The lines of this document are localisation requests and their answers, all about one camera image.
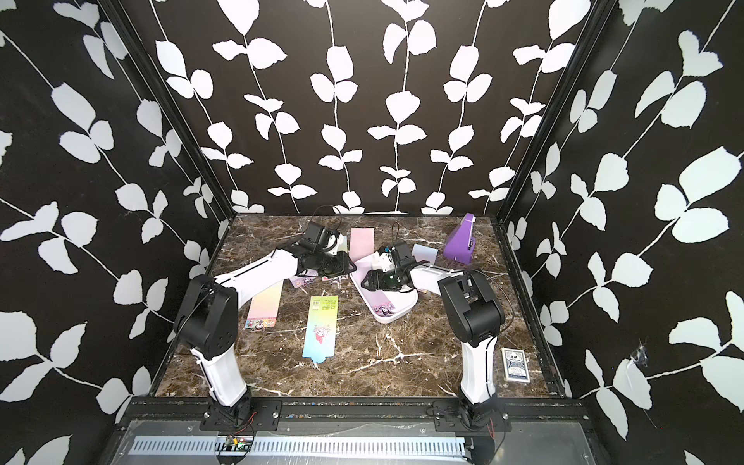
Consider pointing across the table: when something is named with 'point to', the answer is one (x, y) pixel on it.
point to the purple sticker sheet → (299, 281)
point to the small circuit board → (238, 443)
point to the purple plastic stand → (460, 243)
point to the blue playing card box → (515, 364)
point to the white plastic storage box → (385, 306)
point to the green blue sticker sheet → (321, 327)
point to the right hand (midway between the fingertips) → (367, 281)
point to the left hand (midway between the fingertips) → (355, 264)
